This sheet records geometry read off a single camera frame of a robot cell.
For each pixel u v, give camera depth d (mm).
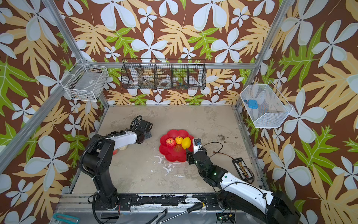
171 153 926
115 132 985
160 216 701
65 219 691
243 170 841
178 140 932
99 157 500
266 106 839
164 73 977
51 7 680
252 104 861
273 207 415
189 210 707
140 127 788
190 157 705
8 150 500
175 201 751
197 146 680
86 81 862
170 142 908
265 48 837
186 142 923
